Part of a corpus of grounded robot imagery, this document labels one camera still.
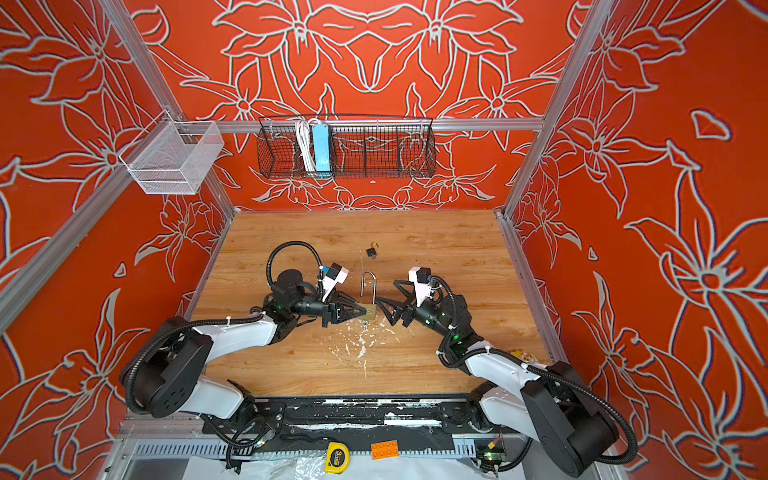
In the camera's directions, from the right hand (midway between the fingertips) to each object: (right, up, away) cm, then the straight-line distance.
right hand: (382, 294), depth 75 cm
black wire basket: (-12, +46, +24) cm, 53 cm away
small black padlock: (-4, +9, +32) cm, 33 cm away
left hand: (-5, -4, -3) cm, 7 cm away
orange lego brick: (+1, -35, -6) cm, 36 cm away
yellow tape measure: (-10, -36, -8) cm, 38 cm away
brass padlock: (-3, -3, -3) cm, 5 cm away
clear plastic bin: (-66, +40, +18) cm, 79 cm away
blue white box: (-18, +42, +15) cm, 48 cm away
